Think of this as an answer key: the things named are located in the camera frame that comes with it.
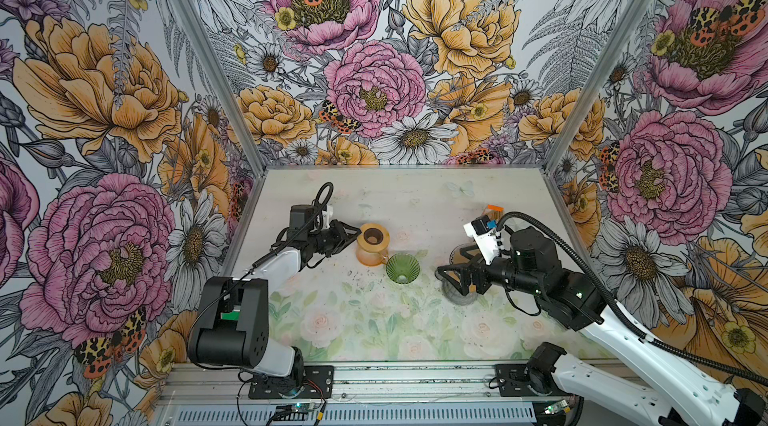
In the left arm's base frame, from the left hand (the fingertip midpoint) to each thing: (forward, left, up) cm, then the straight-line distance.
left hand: (359, 240), depth 88 cm
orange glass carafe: (-1, -3, -10) cm, 10 cm away
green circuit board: (-40, -47, -11) cm, 63 cm away
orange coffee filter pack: (+11, -42, -2) cm, 44 cm away
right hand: (-17, -23, +13) cm, 31 cm away
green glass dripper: (-5, -13, -8) cm, 16 cm away
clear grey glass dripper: (-13, -26, +13) cm, 32 cm away
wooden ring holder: (-2, -3, 0) cm, 3 cm away
